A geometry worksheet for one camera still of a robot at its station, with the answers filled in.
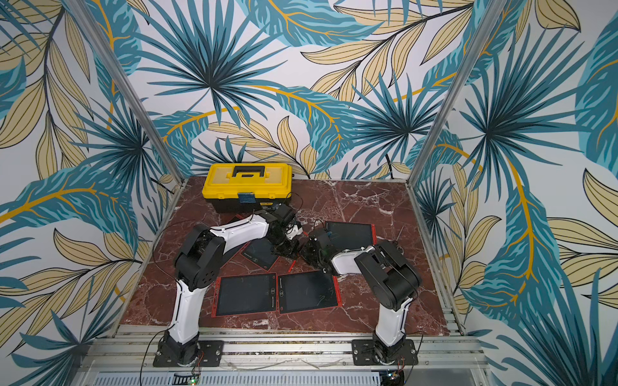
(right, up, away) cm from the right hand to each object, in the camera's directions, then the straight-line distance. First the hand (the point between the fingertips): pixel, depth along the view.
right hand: (296, 249), depth 95 cm
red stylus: (-1, -6, -3) cm, 7 cm away
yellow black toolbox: (-20, +25, +2) cm, 32 cm away
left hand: (0, -3, -3) cm, 4 cm away
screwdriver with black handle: (+40, +2, +3) cm, 40 cm away
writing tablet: (+20, +4, +9) cm, 22 cm away
